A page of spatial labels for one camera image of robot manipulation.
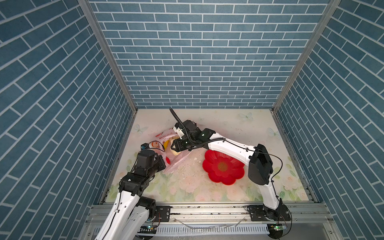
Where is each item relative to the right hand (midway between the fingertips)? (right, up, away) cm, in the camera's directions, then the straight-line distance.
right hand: (172, 145), depth 81 cm
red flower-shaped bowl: (+29, -15, +8) cm, 33 cm away
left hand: (-4, -6, -3) cm, 8 cm away
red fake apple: (-4, -11, +9) cm, 15 cm away
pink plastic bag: (-6, +1, 0) cm, 6 cm away
